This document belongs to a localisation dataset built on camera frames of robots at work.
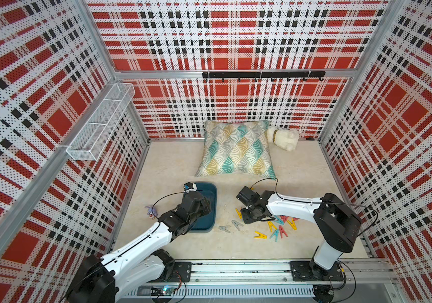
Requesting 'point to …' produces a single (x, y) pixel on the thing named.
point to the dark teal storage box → (207, 223)
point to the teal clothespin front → (276, 233)
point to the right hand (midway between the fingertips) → (250, 217)
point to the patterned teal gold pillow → (234, 147)
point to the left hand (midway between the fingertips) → (210, 201)
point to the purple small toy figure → (150, 209)
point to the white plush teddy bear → (287, 139)
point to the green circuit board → (167, 290)
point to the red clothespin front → (282, 231)
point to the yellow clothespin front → (261, 235)
